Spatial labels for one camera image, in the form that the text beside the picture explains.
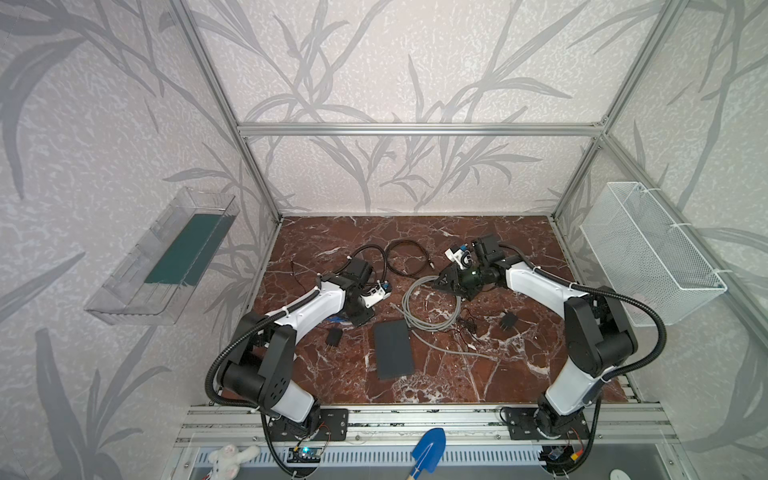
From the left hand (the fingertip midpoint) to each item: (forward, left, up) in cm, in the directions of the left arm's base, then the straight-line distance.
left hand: (366, 302), depth 90 cm
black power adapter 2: (-9, +10, -6) cm, 15 cm away
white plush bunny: (-39, +28, 0) cm, 48 cm away
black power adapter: (-4, -43, -3) cm, 44 cm away
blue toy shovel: (-37, -18, -3) cm, 41 cm away
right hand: (+4, -21, +7) cm, 23 cm away
